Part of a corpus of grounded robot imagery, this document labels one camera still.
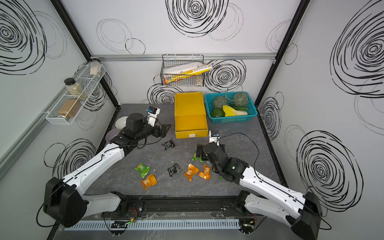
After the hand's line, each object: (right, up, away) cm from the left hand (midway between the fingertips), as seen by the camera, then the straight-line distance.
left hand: (163, 121), depth 79 cm
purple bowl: (-37, -8, +17) cm, 42 cm away
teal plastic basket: (+59, +7, +28) cm, 65 cm away
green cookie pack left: (-13, -28, +7) cm, 32 cm away
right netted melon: (+50, +16, +27) cm, 59 cm away
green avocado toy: (+33, +6, +26) cm, 43 cm away
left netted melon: (+34, +14, +29) cm, 47 cm away
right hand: (+22, -12, -4) cm, 26 cm away
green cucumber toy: (+49, +9, +29) cm, 57 cm away
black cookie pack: (+5, -28, +7) cm, 29 cm away
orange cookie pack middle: (+15, -28, +6) cm, 33 cm away
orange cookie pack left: (-8, -33, +3) cm, 34 cm away
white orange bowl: (-35, -1, +25) cm, 43 cm away
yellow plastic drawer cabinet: (+14, +3, +14) cm, 20 cm away
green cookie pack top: (+17, -17, -11) cm, 26 cm away
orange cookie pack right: (+23, -30, +5) cm, 38 cm away
